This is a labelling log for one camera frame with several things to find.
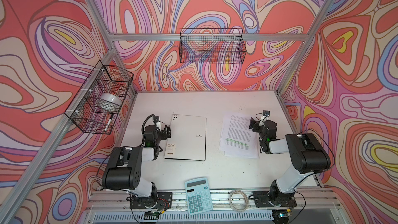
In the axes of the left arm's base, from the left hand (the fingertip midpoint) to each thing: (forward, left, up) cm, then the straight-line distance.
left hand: (163, 124), depth 94 cm
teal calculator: (-40, -22, -4) cm, 46 cm away
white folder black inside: (-4, -15, -10) cm, 19 cm away
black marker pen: (-12, +21, +19) cm, 30 cm away
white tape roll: (-1, +20, +25) cm, 32 cm away
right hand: (+3, -61, -1) cm, 61 cm away
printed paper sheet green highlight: (-7, -46, -6) cm, 47 cm away
